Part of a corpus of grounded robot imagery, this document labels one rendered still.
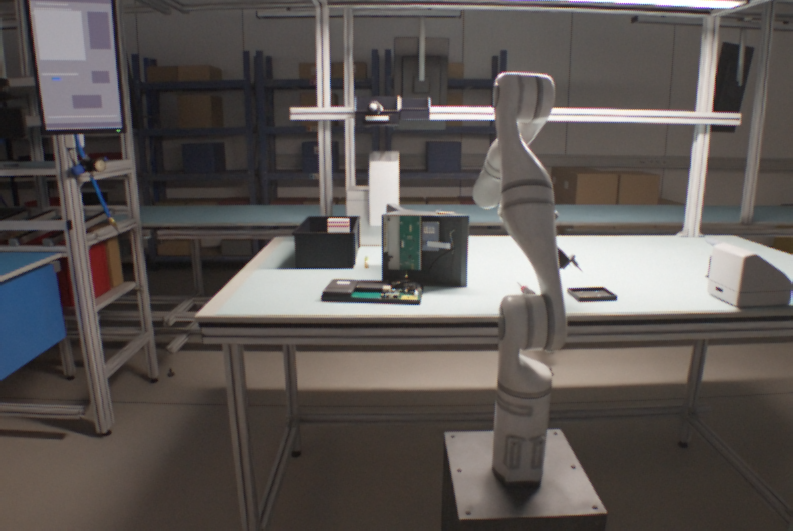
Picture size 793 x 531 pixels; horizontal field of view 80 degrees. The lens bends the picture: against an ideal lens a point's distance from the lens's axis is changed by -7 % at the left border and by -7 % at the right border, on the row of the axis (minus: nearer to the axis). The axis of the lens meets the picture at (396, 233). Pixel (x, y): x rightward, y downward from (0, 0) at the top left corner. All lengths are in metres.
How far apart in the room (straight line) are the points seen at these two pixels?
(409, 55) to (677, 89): 3.78
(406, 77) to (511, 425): 2.56
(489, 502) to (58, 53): 1.96
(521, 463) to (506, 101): 0.63
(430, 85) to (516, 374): 2.54
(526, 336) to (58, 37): 1.87
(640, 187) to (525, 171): 4.15
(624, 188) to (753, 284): 3.49
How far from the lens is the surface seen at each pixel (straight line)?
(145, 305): 3.10
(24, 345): 2.42
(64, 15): 2.17
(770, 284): 1.57
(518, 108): 0.96
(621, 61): 6.03
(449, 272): 1.46
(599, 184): 4.84
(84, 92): 2.18
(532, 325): 0.82
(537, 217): 0.86
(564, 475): 1.00
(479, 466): 1.00
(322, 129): 2.02
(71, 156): 2.51
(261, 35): 5.69
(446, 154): 5.03
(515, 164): 0.89
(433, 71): 3.20
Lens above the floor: 1.45
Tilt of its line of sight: 12 degrees down
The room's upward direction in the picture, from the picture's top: straight up
